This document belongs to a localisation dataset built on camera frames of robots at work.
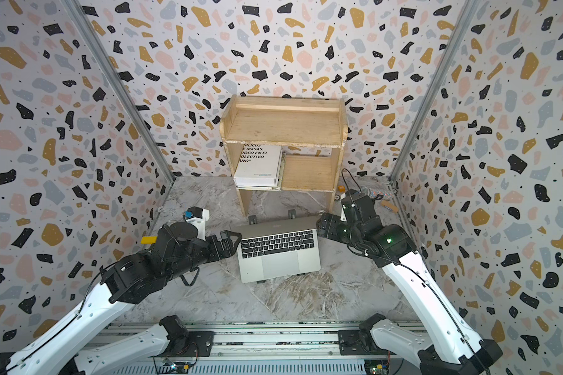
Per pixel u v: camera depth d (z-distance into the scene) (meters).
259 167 0.89
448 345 0.37
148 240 0.98
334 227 0.60
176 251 0.46
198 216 0.58
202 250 0.56
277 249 0.88
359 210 0.49
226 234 0.58
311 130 0.79
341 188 0.86
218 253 0.57
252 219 0.86
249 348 0.73
